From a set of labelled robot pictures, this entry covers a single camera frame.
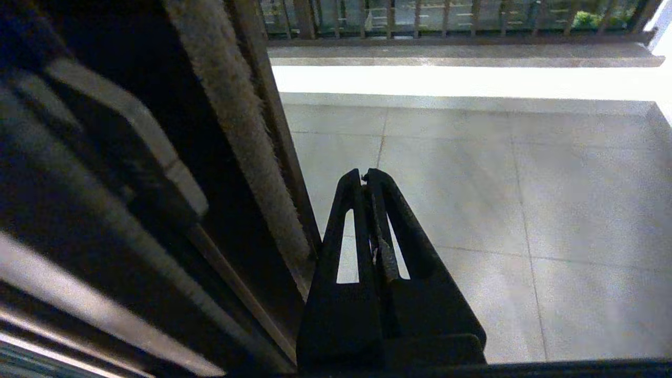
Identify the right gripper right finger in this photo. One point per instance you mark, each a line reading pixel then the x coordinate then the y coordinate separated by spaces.
pixel 425 304

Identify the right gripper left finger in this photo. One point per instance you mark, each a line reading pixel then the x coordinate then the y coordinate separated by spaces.
pixel 341 304

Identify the brown framed glass sliding door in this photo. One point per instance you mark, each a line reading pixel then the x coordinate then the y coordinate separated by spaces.
pixel 105 184

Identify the dark stone balcony sill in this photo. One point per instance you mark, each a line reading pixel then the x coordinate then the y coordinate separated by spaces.
pixel 462 54

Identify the black metal balcony railing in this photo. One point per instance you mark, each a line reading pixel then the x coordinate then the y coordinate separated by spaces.
pixel 446 21

